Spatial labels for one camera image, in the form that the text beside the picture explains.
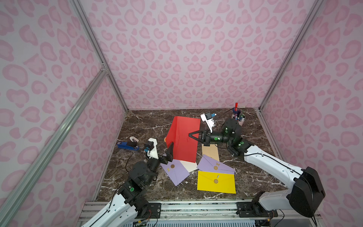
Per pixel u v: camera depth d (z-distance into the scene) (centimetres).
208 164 89
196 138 65
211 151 93
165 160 62
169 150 61
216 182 82
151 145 57
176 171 86
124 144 95
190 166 88
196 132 65
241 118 98
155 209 73
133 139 100
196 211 75
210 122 63
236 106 99
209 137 60
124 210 51
